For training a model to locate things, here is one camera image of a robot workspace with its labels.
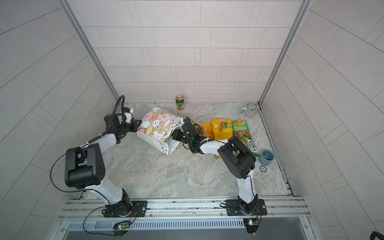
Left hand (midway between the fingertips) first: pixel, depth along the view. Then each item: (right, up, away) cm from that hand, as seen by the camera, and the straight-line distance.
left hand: (142, 117), depth 92 cm
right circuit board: (+60, -49, -24) cm, 81 cm away
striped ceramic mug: (+74, +5, +19) cm, 77 cm away
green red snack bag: (+63, -7, +7) cm, 64 cm away
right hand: (+18, -9, -5) cm, 21 cm away
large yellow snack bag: (+50, -8, +4) cm, 51 cm away
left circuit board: (+2, -46, -28) cm, 54 cm away
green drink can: (+22, +12, +14) cm, 28 cm away
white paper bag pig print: (+11, -6, -8) cm, 15 cm away
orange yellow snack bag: (+40, -8, +3) cm, 41 cm away
